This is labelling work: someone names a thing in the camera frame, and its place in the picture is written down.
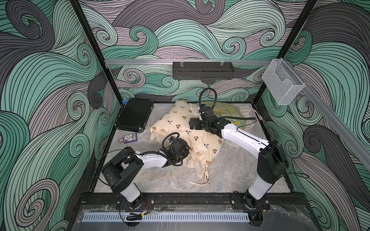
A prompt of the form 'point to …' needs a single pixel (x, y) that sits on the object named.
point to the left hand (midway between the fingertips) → (190, 149)
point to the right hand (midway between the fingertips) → (194, 122)
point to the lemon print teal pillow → (230, 114)
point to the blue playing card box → (130, 138)
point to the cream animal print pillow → (202, 145)
